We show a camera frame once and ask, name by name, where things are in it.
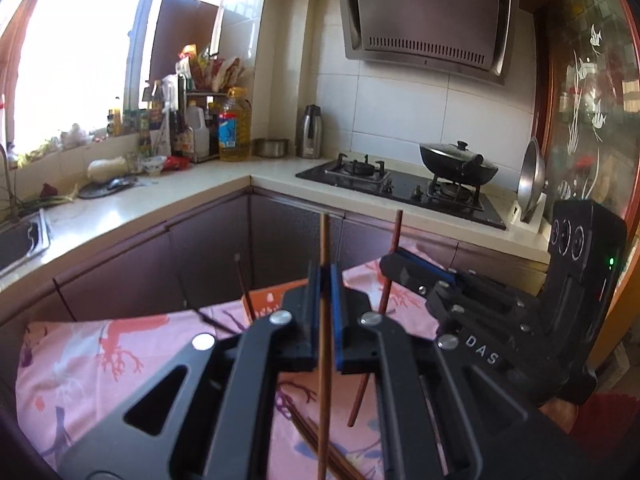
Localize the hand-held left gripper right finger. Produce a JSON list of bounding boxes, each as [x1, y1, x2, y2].
[[330, 263, 601, 480]]

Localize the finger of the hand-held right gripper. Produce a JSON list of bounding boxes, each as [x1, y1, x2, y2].
[[397, 250, 459, 279], [380, 254, 551, 357]]

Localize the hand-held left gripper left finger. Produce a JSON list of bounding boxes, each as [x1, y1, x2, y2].
[[59, 260, 325, 480]]

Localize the reddish wooden chopstick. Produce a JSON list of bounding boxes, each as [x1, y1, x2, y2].
[[347, 209, 405, 427]]

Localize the orange plastic utensil basket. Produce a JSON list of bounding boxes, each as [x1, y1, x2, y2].
[[241, 282, 306, 323]]

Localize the brown wooden chopstick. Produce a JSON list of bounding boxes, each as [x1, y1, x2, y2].
[[316, 214, 332, 480]]

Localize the black gas stove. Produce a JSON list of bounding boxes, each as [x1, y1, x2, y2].
[[295, 154, 507, 231]]

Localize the white lid holder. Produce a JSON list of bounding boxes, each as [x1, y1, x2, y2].
[[507, 200, 543, 235]]

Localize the black wok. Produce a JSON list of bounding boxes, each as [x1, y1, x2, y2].
[[419, 141, 500, 186]]

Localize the glass wok lid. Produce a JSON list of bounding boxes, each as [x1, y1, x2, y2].
[[420, 141, 483, 162]]

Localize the purple kitchen cabinets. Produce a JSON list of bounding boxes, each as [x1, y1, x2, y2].
[[0, 187, 551, 411]]

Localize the standing steel pot lid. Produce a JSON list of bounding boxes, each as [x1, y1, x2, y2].
[[517, 137, 548, 223]]

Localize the small steel pot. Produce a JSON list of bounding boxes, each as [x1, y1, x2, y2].
[[252, 137, 291, 158]]

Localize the steel thermos kettle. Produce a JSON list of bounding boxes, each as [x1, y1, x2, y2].
[[296, 105, 323, 160]]

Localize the white kitchen countertop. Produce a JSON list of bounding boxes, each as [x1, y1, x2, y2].
[[0, 152, 551, 311]]

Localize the yellow cooking oil bottle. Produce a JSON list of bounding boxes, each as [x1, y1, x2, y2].
[[217, 87, 252, 162]]

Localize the white plastic jug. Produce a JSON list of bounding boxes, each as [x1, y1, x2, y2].
[[182, 101, 211, 158]]

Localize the pink floral tablecloth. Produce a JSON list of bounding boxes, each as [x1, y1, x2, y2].
[[15, 245, 451, 480]]

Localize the glass door with fish print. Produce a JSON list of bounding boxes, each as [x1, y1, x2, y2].
[[545, 0, 640, 271]]

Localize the grey metal dish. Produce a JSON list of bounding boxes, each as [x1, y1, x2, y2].
[[77, 177, 136, 200]]

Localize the group of condiment bottles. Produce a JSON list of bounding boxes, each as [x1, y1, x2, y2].
[[105, 80, 186, 158]]

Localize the white radish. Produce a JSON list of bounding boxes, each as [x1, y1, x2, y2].
[[87, 156, 127, 181]]

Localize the steel range hood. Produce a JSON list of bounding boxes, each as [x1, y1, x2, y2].
[[332, 0, 521, 86]]

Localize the pile of snack packets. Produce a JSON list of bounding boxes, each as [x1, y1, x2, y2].
[[175, 45, 246, 93]]

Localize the steel kitchen sink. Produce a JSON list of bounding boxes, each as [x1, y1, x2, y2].
[[0, 209, 52, 278]]

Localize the brown cardboard sheet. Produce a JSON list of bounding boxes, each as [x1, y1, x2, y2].
[[145, 0, 221, 83]]

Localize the chrome kitchen faucet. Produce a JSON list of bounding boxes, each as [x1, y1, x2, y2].
[[0, 142, 21, 223]]

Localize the kitchen window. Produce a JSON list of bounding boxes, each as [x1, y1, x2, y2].
[[0, 0, 156, 161]]

